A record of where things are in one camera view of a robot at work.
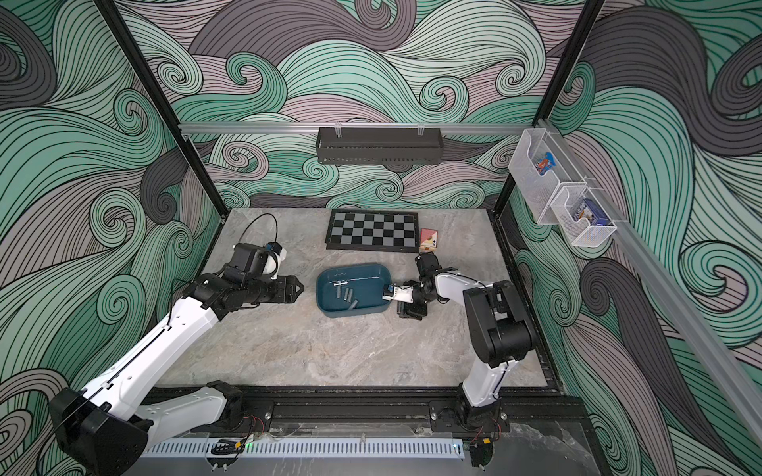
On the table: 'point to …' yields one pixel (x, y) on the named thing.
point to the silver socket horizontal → (338, 284)
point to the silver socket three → (349, 296)
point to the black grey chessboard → (373, 230)
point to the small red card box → (428, 239)
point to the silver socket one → (338, 292)
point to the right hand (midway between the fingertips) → (410, 301)
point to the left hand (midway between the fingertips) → (293, 284)
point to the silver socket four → (353, 304)
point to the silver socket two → (345, 296)
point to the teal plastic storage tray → (365, 279)
